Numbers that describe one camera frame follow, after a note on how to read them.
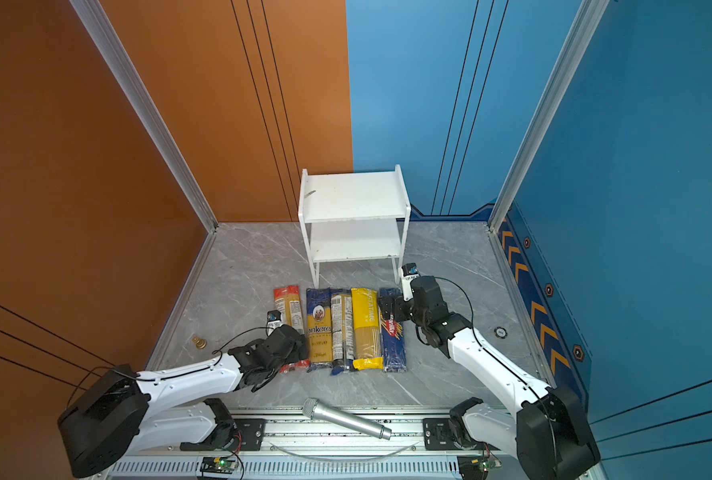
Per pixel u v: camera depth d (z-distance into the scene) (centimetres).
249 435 74
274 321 79
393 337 87
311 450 73
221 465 71
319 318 91
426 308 62
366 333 88
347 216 77
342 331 87
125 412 42
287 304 94
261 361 65
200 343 87
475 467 70
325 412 74
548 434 39
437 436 73
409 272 72
